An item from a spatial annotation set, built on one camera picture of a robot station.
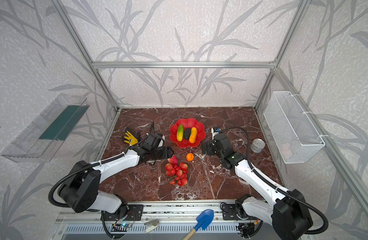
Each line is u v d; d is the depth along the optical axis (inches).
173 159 34.8
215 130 28.5
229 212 28.9
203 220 28.3
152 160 30.0
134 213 28.6
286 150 28.8
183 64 38.1
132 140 38.7
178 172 31.9
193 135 39.8
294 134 24.4
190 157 35.7
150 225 27.3
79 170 17.1
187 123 42.6
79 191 16.8
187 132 40.1
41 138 25.3
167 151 31.2
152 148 27.3
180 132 39.7
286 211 15.2
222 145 23.9
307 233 16.1
